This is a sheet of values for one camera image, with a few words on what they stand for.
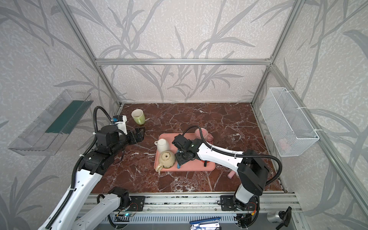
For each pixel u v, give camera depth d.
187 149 0.61
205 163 0.86
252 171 0.43
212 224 0.68
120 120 0.61
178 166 0.83
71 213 0.40
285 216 0.58
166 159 0.81
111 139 0.52
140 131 0.65
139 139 0.64
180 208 0.73
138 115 1.00
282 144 0.75
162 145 0.85
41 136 0.63
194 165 0.88
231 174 0.82
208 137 0.91
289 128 0.63
